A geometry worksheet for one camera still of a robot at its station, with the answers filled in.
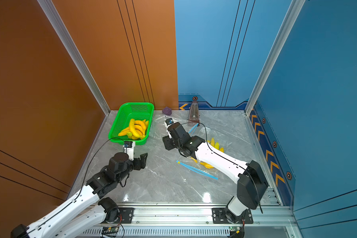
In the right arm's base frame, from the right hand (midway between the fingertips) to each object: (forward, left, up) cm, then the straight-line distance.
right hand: (167, 137), depth 80 cm
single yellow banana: (+13, +24, -10) cm, 29 cm away
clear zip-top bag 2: (-7, -16, -19) cm, 26 cm away
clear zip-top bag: (+24, +9, -17) cm, 31 cm away
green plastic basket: (+36, +35, -15) cm, 52 cm away
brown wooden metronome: (+26, -16, -11) cm, 33 cm away
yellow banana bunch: (+15, +23, -12) cm, 30 cm away
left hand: (-7, +13, -4) cm, 16 cm away
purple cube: (+36, +4, -15) cm, 40 cm away
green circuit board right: (-39, -35, -24) cm, 57 cm away
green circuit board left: (-39, +26, -22) cm, 52 cm away
